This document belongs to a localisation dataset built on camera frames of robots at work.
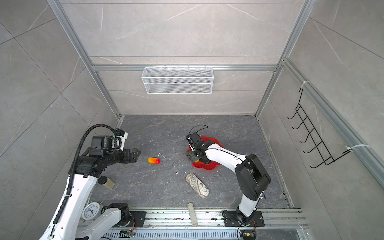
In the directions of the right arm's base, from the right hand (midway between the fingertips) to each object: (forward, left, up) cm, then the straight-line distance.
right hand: (196, 151), depth 91 cm
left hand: (-8, +33, +18) cm, 38 cm away
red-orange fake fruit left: (-3, +26, -4) cm, 27 cm away
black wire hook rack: (-15, -55, +24) cm, 62 cm away
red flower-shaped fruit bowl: (-8, -10, -4) cm, 13 cm away
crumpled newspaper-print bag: (-20, -1, -4) cm, 20 cm away
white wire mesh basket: (+43, +11, +23) cm, 50 cm away
